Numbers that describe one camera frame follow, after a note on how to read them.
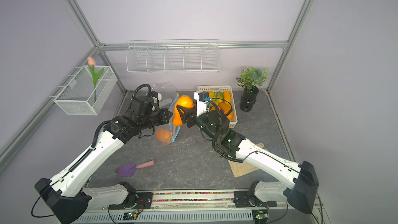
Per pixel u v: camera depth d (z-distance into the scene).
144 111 0.53
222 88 1.16
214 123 0.47
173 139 0.67
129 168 0.84
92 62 0.80
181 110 0.59
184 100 0.61
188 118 0.56
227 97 1.09
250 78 0.91
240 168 0.83
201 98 0.53
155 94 0.65
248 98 1.02
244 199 0.74
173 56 0.99
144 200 0.73
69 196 0.39
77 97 0.75
